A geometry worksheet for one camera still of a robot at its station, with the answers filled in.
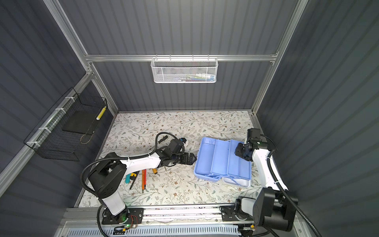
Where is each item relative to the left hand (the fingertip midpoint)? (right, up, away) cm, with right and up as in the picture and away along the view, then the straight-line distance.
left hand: (191, 157), depth 89 cm
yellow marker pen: (-51, +26, -7) cm, 57 cm away
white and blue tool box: (+15, 0, -4) cm, 16 cm away
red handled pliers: (-27, -12, -4) cm, 30 cm away
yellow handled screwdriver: (-22, -8, -1) cm, 24 cm away
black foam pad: (-57, +22, -13) cm, 62 cm away
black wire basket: (-63, +16, -17) cm, 67 cm away
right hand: (+29, +4, -5) cm, 30 cm away
